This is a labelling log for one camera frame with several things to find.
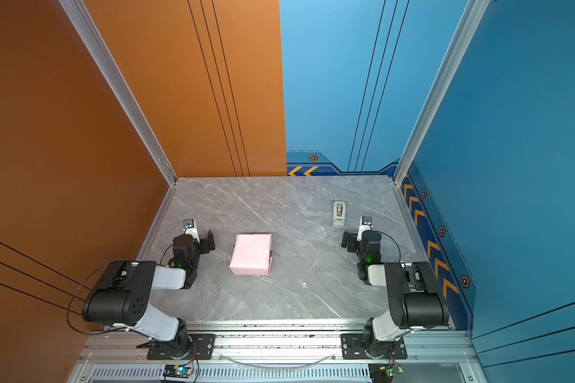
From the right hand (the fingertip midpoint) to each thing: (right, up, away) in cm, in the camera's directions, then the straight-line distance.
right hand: (356, 231), depth 95 cm
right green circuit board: (+1, -39, -25) cm, 46 cm away
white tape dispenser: (-5, +6, +8) cm, 11 cm away
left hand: (-63, 0, -1) cm, 63 cm away
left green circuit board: (-60, -39, -24) cm, 75 cm away
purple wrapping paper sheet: (-41, -8, -8) cm, 42 cm away
